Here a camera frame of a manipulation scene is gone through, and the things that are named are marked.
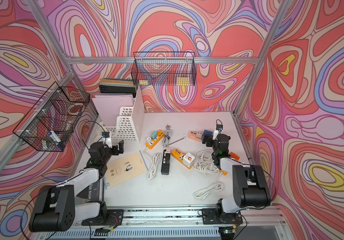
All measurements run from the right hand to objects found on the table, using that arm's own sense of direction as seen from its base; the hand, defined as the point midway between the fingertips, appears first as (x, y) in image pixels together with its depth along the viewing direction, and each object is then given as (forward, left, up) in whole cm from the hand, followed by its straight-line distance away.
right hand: (212, 136), depth 93 cm
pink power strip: (+6, +9, -6) cm, 12 cm away
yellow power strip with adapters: (+8, +34, -7) cm, 35 cm away
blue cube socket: (+2, +3, -1) cm, 4 cm away
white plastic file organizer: (+3, +50, +10) cm, 51 cm away
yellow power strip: (-9, +22, -8) cm, 24 cm away
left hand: (-3, +59, +3) cm, 59 cm away
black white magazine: (-30, +67, -5) cm, 74 cm away
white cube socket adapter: (-15, +16, -1) cm, 22 cm away
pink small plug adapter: (-7, +28, -3) cm, 29 cm away
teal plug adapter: (+5, +38, -3) cm, 38 cm away
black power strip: (-14, +30, -6) cm, 34 cm away
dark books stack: (+27, +59, +21) cm, 68 cm away
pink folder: (+15, +64, +15) cm, 68 cm away
